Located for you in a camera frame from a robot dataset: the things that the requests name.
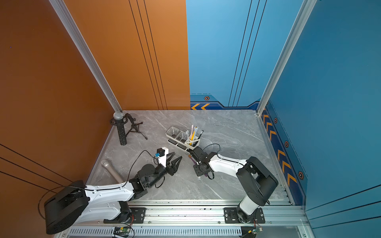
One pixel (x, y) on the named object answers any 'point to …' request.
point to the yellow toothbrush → (193, 135)
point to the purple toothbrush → (190, 156)
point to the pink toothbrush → (192, 131)
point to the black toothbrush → (200, 134)
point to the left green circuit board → (123, 229)
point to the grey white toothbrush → (187, 131)
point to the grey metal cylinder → (112, 171)
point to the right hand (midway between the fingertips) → (200, 170)
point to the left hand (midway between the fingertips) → (178, 154)
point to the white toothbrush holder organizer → (181, 140)
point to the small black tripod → (135, 127)
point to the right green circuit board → (256, 230)
